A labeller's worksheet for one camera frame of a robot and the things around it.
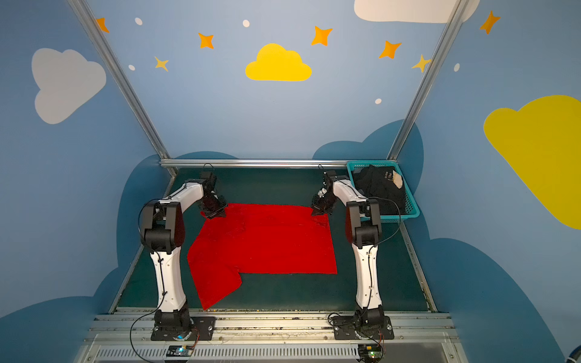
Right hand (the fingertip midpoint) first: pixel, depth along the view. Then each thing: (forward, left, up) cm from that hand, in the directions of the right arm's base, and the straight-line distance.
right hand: (314, 210), depth 105 cm
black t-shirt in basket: (+9, -31, +10) cm, 34 cm away
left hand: (-3, +40, +1) cm, 40 cm away
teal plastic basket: (-1, -43, +5) cm, 44 cm away
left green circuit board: (-57, +43, -1) cm, 71 cm away
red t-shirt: (-16, +25, 0) cm, 30 cm away
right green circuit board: (-53, -18, -2) cm, 56 cm away
